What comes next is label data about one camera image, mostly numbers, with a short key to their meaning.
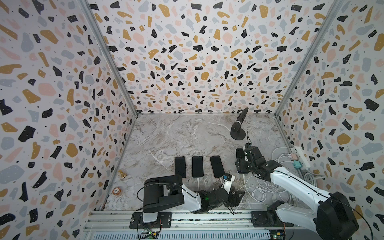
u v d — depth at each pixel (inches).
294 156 38.4
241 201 31.4
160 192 18.6
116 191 31.3
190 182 34.4
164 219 28.8
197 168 36.6
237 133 42.7
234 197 27.5
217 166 36.7
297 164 36.7
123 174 34.5
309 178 35.1
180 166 36.6
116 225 29.9
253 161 25.7
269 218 26.4
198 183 33.7
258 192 31.9
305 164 36.3
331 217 16.0
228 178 27.7
